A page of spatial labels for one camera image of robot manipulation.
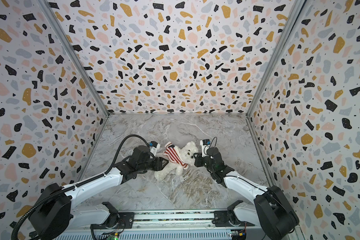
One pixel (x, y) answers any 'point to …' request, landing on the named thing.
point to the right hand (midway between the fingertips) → (193, 151)
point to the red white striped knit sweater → (172, 155)
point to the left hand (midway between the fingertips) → (168, 159)
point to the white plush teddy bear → (187, 151)
